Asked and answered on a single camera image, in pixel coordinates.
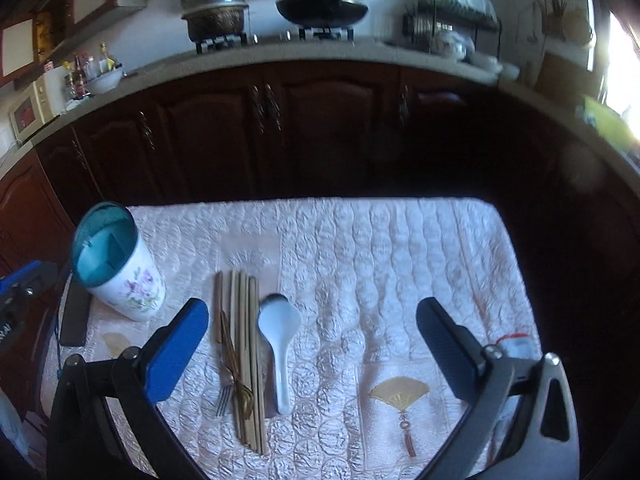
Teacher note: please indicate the black phone on table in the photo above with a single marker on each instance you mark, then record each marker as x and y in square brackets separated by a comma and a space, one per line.
[76, 308]

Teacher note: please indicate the light wooden chopstick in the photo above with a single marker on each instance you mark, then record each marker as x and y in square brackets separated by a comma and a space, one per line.
[251, 334]
[261, 391]
[233, 327]
[244, 353]

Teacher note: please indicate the cream microwave oven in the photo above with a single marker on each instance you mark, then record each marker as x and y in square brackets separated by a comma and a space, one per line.
[41, 102]

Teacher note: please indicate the metal fork wooden handle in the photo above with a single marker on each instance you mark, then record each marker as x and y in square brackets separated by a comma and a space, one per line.
[225, 377]

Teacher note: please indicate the black dish drying rack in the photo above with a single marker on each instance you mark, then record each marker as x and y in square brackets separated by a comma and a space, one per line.
[424, 18]

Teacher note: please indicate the yellow oil bottle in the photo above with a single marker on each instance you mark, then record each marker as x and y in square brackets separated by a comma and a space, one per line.
[107, 63]

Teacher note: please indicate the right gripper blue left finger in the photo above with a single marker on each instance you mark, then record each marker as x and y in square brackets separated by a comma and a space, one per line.
[167, 353]

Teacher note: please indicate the green container by window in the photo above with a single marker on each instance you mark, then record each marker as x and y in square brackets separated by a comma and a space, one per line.
[608, 124]

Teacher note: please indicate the steel cooking pot with lid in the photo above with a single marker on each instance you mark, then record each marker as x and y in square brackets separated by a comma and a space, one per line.
[215, 19]

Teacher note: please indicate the red sauce bottle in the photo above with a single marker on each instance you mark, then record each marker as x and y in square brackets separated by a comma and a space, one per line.
[79, 77]

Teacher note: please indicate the white mixing bowl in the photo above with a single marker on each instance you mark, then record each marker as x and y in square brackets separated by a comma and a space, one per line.
[105, 82]

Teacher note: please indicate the gold metal spoon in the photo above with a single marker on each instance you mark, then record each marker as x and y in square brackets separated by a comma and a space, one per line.
[232, 364]

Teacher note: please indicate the white quilted table cloth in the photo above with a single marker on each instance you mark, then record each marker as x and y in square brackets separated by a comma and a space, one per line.
[369, 401]

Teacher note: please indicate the floral ceramic utensil holder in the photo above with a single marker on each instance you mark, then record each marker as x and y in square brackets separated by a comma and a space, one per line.
[110, 259]

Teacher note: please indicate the black wok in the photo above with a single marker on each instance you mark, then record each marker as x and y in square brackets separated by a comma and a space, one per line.
[322, 13]

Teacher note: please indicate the wooden cutting board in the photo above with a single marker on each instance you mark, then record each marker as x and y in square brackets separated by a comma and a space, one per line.
[565, 83]

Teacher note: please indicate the white ceramic soup spoon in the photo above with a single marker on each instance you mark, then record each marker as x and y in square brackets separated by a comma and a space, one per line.
[279, 321]

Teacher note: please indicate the dark wooden chopstick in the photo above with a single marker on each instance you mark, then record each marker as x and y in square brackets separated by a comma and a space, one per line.
[217, 304]

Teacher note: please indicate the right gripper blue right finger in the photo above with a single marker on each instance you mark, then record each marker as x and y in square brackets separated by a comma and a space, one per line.
[456, 351]

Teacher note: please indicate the gas stove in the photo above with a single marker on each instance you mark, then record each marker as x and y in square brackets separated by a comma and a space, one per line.
[244, 40]

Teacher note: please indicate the upper wooden wall cabinet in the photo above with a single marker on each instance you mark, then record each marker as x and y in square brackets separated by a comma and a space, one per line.
[34, 32]

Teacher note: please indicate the dark wooden lower cabinets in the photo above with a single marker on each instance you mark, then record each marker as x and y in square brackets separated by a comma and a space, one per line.
[332, 128]

